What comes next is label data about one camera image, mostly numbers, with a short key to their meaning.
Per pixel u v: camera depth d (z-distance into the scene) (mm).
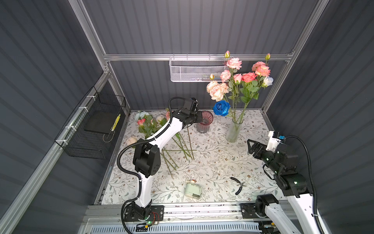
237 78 788
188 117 665
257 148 625
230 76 758
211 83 770
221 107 630
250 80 773
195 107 707
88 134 719
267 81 784
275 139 604
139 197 599
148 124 1081
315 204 438
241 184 827
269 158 586
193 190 772
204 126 1059
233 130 966
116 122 757
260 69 744
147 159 517
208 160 932
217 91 707
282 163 512
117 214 752
